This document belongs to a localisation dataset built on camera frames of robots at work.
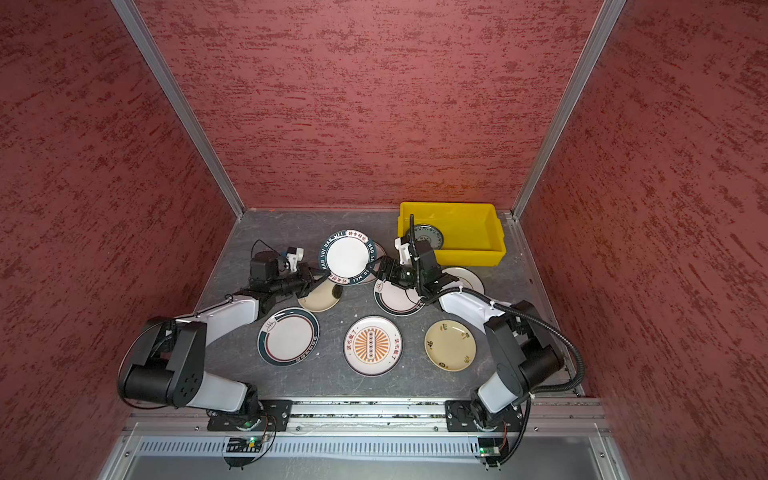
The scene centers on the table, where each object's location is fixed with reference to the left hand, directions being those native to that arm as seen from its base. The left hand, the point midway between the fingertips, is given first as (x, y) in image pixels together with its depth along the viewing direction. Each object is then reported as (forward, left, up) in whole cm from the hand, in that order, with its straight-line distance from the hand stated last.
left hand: (331, 277), depth 87 cm
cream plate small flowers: (-16, -36, -11) cm, 40 cm away
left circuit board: (-41, +19, -16) cm, 48 cm away
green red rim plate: (-13, +13, -12) cm, 22 cm away
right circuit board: (-41, -43, -12) cm, 60 cm away
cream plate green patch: (-1, +4, -10) cm, 11 cm away
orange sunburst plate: (-16, -13, -11) cm, 24 cm away
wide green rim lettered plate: (+7, -4, +2) cm, 8 cm away
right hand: (-1, -12, +2) cm, 12 cm away
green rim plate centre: (-1, -20, -12) cm, 23 cm away
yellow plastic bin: (+27, -49, -11) cm, 57 cm away
